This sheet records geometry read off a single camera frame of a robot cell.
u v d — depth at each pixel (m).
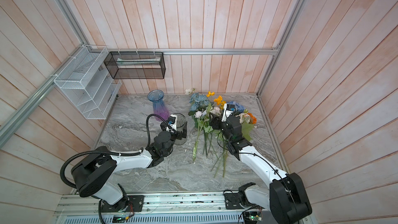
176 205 0.73
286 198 0.40
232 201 0.73
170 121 0.70
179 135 0.75
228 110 0.69
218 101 0.93
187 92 1.21
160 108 0.95
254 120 0.98
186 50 0.97
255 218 0.70
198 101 0.99
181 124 0.82
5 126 0.52
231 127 0.61
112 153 0.50
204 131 0.95
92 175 0.44
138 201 0.73
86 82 0.75
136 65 1.07
